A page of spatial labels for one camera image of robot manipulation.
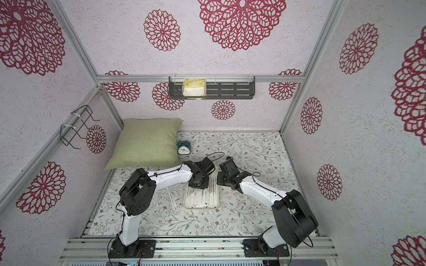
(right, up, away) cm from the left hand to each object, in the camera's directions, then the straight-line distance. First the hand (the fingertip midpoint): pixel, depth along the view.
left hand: (203, 185), depth 92 cm
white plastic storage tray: (0, -6, -5) cm, 8 cm away
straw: (-16, -7, -3) cm, 18 cm away
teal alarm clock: (-13, +21, +11) cm, 27 cm away
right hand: (+9, +6, -3) cm, 11 cm away
